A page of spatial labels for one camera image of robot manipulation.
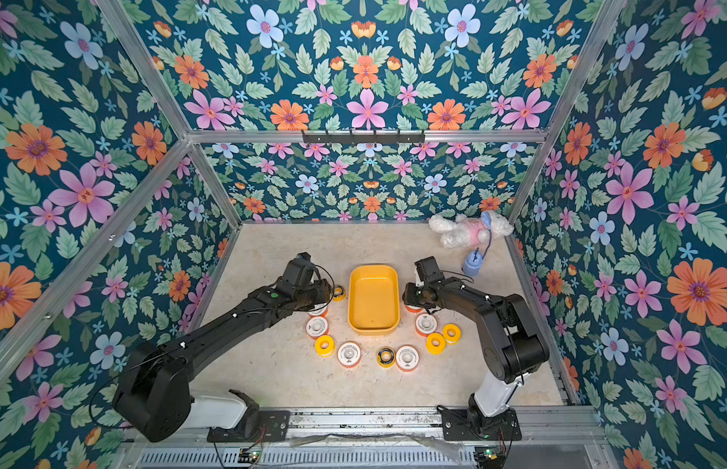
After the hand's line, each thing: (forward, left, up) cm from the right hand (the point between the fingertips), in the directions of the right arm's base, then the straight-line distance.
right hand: (409, 295), depth 95 cm
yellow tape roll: (-17, +26, -2) cm, 31 cm away
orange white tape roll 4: (-9, -5, -2) cm, 11 cm away
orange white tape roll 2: (-19, +18, -3) cm, 26 cm away
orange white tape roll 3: (-20, +1, -3) cm, 20 cm away
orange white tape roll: (-11, +29, -2) cm, 31 cm away
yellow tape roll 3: (-12, -13, -2) cm, 18 cm away
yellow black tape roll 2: (-19, +7, -3) cm, 21 cm away
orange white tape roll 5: (-4, -1, -2) cm, 5 cm away
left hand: (-4, +24, +10) cm, 26 cm away
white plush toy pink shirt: (+23, -19, +6) cm, 31 cm away
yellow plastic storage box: (0, +12, -3) cm, 12 cm away
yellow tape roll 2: (-15, -8, -3) cm, 17 cm away
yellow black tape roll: (0, +24, -1) cm, 24 cm away
